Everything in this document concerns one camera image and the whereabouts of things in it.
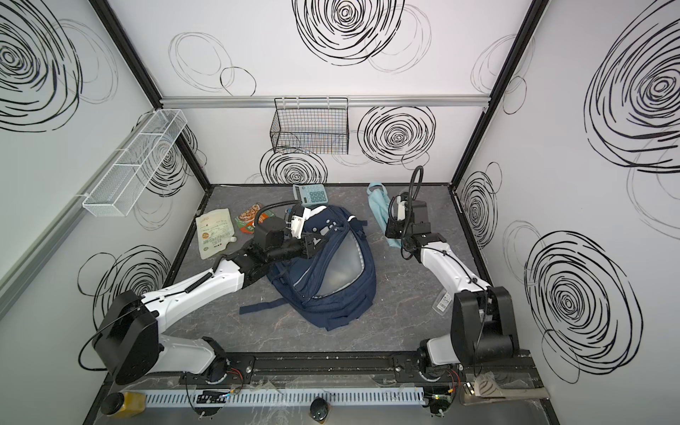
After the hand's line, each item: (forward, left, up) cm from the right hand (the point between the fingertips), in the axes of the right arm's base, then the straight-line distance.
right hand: (388, 220), depth 89 cm
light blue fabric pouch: (+8, +3, +4) cm, 9 cm away
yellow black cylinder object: (-51, +66, -6) cm, 84 cm away
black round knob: (-51, +20, -5) cm, 55 cm away
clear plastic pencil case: (-22, -17, -14) cm, 32 cm away
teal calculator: (+25, +31, -14) cm, 42 cm away
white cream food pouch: (+5, +67, -15) cm, 69 cm away
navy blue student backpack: (-23, +17, -5) cm, 29 cm away
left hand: (-12, +19, +6) cm, 23 cm away
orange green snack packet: (+11, +56, -15) cm, 59 cm away
